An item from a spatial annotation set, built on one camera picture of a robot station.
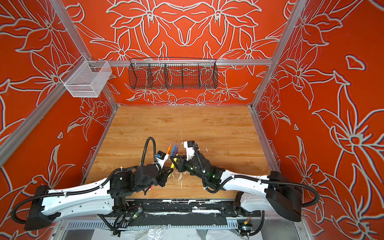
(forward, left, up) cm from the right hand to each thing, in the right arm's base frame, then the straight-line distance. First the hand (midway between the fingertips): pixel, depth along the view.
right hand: (168, 159), depth 71 cm
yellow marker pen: (-3, -2, -2) cm, 4 cm away
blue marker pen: (+14, +1, -17) cm, 22 cm away
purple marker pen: (+15, -1, -18) cm, 24 cm away
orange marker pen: (+15, +3, -18) cm, 24 cm away
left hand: (-4, -2, -3) cm, 6 cm away
